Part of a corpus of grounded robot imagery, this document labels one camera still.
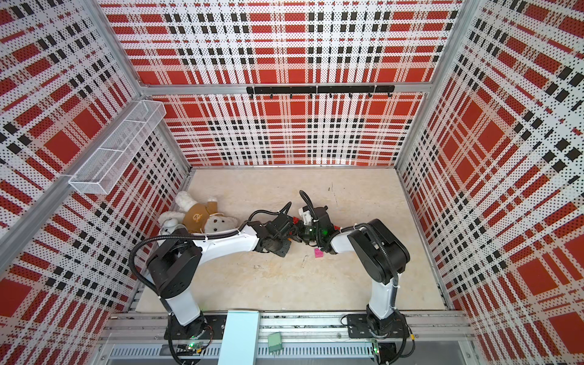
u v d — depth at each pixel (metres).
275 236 0.69
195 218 0.91
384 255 0.45
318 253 0.91
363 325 0.73
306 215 0.88
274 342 0.70
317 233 0.75
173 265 0.47
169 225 0.86
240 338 0.69
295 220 0.93
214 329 0.73
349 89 0.89
